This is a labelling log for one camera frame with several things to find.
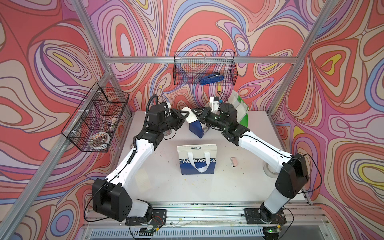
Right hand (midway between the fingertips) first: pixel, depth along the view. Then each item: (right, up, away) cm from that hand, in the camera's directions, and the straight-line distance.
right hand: (190, 114), depth 73 cm
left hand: (+1, +1, -1) cm, 1 cm away
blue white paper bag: (+3, -6, +29) cm, 29 cm away
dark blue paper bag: (+3, -23, +4) cm, 24 cm away
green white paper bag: (+31, +5, +18) cm, 37 cm away
